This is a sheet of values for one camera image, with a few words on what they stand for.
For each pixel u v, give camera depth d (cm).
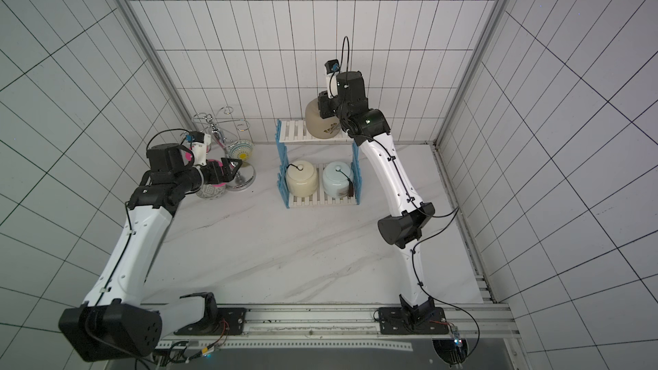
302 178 92
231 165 67
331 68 62
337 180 92
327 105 66
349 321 74
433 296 63
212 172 65
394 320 73
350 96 54
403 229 50
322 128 76
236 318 72
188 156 60
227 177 66
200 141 65
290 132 87
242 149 117
